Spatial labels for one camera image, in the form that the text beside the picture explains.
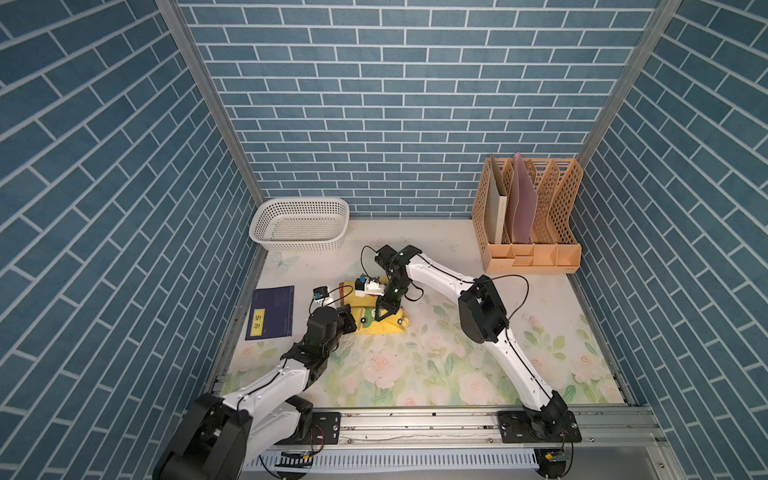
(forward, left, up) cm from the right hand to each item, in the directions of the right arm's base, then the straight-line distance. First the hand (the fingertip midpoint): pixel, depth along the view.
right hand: (381, 316), depth 93 cm
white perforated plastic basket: (+38, +37, 0) cm, 53 cm away
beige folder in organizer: (+27, -33, +24) cm, 49 cm away
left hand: (-1, +6, +7) cm, 10 cm away
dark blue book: (-2, +35, -1) cm, 35 cm away
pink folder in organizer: (+34, -44, +19) cm, 59 cm away
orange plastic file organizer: (+27, -57, +7) cm, 64 cm away
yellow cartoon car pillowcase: (-1, +5, +5) cm, 7 cm away
